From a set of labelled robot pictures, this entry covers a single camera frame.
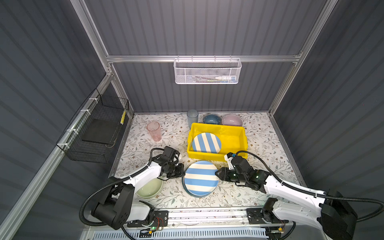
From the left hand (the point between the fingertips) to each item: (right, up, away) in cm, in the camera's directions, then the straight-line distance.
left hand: (185, 173), depth 86 cm
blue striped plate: (+9, -3, -2) cm, 10 cm away
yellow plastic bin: (+33, +19, +19) cm, 42 cm away
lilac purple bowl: (+34, +33, +28) cm, 55 cm away
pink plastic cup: (-21, +26, +9) cm, 35 cm away
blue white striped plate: (+14, +16, +16) cm, 27 cm away
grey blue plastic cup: (+4, +34, +20) cm, 40 cm away
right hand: (+18, +1, -6) cm, 19 cm away
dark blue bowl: (+19, +33, +26) cm, 46 cm away
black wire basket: (-43, +23, -15) cm, 51 cm away
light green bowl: (-18, -7, -4) cm, 20 cm away
